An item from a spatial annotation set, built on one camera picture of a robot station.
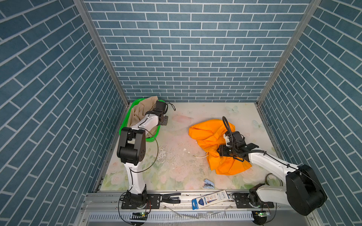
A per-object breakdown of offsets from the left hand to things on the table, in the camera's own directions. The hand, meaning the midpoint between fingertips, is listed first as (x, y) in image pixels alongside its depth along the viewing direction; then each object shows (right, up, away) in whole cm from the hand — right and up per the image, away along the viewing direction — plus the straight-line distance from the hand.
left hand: (161, 119), depth 100 cm
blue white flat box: (+31, -42, -27) cm, 58 cm away
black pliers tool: (+8, -41, -27) cm, 49 cm away
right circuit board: (+57, -48, -28) cm, 80 cm away
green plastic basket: (-25, -1, -3) cm, 25 cm away
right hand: (+39, -18, -12) cm, 45 cm away
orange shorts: (+35, -9, -5) cm, 36 cm away
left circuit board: (-5, -49, -28) cm, 57 cm away
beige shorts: (-18, +8, +7) cm, 21 cm away
